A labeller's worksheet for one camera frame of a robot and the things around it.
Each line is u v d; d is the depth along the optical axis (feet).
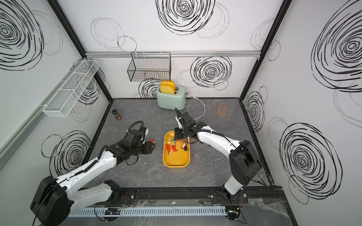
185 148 2.99
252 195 2.47
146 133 2.48
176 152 2.95
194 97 4.00
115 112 3.25
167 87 3.25
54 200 1.25
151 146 2.40
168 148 2.99
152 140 3.16
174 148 2.99
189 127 2.13
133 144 2.09
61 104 2.35
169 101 3.54
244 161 1.45
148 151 2.37
